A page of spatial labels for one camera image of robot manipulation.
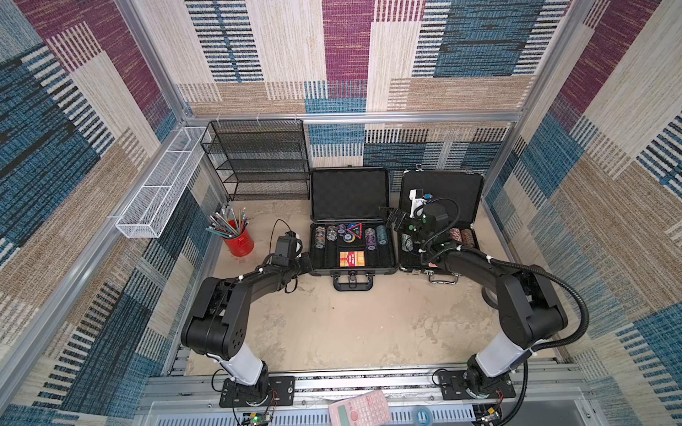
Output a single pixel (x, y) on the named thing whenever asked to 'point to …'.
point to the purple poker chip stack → (370, 238)
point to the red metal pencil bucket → (241, 245)
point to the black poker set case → (466, 188)
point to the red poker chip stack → (455, 233)
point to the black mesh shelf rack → (261, 160)
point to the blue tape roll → (423, 416)
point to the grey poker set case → (352, 235)
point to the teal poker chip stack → (382, 234)
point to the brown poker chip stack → (468, 241)
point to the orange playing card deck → (352, 258)
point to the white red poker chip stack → (320, 237)
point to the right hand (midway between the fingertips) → (391, 215)
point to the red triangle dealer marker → (357, 230)
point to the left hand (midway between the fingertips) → (313, 263)
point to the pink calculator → (369, 409)
